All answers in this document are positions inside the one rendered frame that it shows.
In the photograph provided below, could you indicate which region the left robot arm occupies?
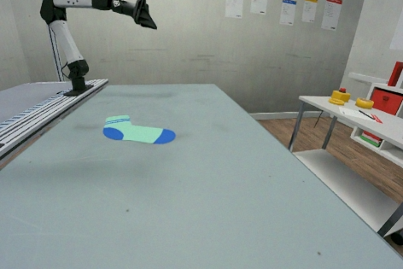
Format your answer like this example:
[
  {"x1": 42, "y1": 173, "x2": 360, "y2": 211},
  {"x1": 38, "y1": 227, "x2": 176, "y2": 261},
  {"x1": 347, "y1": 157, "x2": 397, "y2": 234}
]
[{"x1": 40, "y1": 0, "x2": 125, "y2": 96}]

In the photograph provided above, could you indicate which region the grey slotted aluminium rail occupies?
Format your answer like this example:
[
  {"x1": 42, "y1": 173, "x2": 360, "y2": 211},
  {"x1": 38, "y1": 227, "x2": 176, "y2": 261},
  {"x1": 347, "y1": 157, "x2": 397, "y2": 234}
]
[{"x1": 0, "y1": 79, "x2": 109, "y2": 166}]

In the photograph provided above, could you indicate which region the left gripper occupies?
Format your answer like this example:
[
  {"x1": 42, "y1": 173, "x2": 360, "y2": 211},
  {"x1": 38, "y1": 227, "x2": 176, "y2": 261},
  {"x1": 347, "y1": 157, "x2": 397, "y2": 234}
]
[{"x1": 123, "y1": 0, "x2": 157, "y2": 30}]

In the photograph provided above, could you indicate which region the mint green sock with blue heel and toe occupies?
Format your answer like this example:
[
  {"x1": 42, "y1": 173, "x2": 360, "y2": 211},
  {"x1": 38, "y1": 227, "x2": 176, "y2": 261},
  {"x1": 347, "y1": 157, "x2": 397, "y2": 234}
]
[{"x1": 103, "y1": 115, "x2": 176, "y2": 143}]

